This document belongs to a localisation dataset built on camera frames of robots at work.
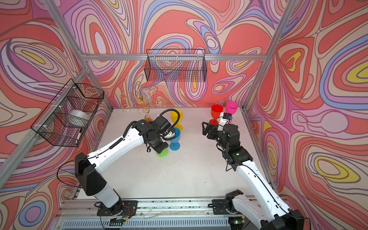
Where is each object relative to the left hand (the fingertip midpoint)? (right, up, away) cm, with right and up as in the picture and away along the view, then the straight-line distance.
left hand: (164, 146), depth 79 cm
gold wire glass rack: (-25, +36, +36) cm, 57 cm away
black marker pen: (-43, +6, -6) cm, 44 cm away
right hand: (+25, +11, -3) cm, 27 cm away
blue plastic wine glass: (+5, -3, +16) cm, 17 cm away
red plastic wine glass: (+33, +22, +19) cm, 44 cm away
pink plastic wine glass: (+45, +24, +23) cm, 56 cm away
